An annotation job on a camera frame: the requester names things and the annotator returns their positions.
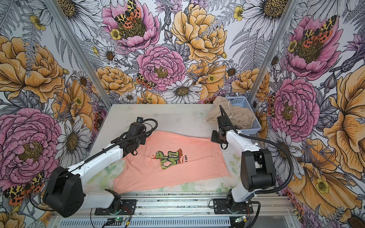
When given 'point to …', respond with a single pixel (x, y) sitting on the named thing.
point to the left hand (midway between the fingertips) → (137, 137)
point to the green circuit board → (114, 221)
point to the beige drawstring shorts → (241, 118)
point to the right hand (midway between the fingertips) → (216, 142)
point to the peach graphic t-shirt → (167, 159)
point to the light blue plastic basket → (242, 101)
